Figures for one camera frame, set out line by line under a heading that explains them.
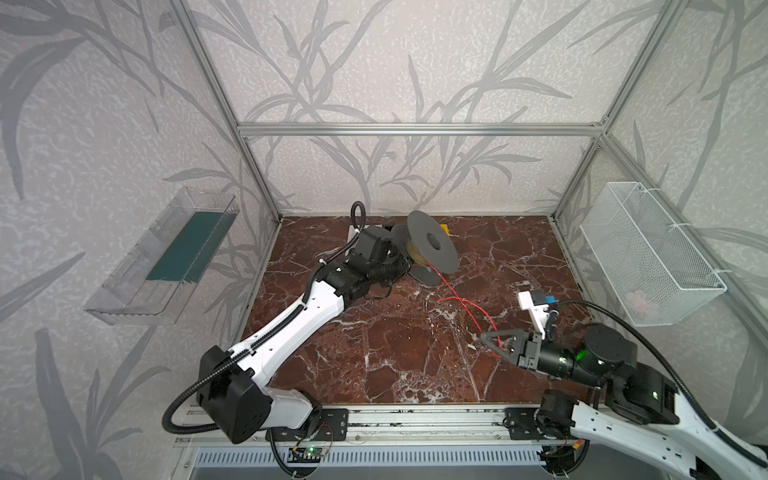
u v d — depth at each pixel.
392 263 0.65
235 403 0.38
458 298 0.97
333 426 0.74
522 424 0.74
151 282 0.63
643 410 0.43
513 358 0.52
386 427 0.75
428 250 0.76
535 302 0.54
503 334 0.54
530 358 0.48
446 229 1.08
